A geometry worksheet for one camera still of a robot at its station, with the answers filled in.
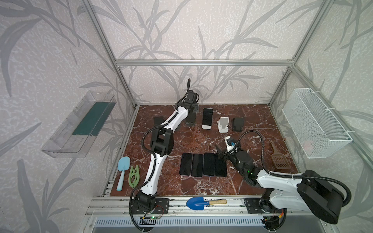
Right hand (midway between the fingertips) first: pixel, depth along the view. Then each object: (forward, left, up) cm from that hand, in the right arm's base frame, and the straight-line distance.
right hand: (223, 140), depth 83 cm
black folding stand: (+19, -14, -10) cm, 26 cm away
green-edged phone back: (+23, +8, -5) cm, 25 cm away
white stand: (+19, +7, -13) cm, 24 cm away
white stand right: (+19, -3, -9) cm, 21 cm away
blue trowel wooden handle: (-29, +15, -15) cm, 36 cm away
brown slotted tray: (-6, -37, -15) cm, 41 cm away
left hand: (+31, +18, -2) cm, 36 cm away
